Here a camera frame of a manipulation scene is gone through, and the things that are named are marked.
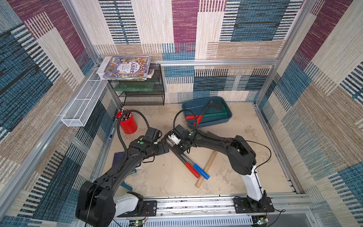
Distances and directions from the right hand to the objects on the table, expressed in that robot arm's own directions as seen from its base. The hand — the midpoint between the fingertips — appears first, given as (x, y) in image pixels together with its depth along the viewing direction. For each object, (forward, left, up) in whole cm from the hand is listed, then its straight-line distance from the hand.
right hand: (180, 149), depth 92 cm
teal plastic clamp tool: (-21, +31, -3) cm, 37 cm away
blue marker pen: (+15, +52, -6) cm, 55 cm away
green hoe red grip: (+21, -9, +7) cm, 24 cm away
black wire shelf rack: (+46, +20, +3) cm, 50 cm away
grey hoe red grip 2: (-11, -6, -1) cm, 13 cm away
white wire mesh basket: (+4, +48, +32) cm, 58 cm away
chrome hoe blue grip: (-15, -13, +1) cm, 20 cm away
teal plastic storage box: (+32, -21, +1) cm, 39 cm away
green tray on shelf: (+37, +31, +22) cm, 53 cm away
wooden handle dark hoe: (-9, -17, -2) cm, 20 cm away
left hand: (-3, +10, +8) cm, 13 cm away
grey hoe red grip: (+20, -14, +7) cm, 25 cm away
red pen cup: (+16, +35, +8) cm, 40 cm away
